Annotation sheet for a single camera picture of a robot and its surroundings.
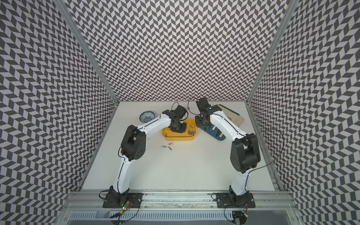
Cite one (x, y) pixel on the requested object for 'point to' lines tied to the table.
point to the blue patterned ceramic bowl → (146, 116)
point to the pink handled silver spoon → (221, 135)
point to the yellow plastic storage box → (174, 136)
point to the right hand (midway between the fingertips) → (202, 125)
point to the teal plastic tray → (212, 131)
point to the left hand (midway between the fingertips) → (183, 131)
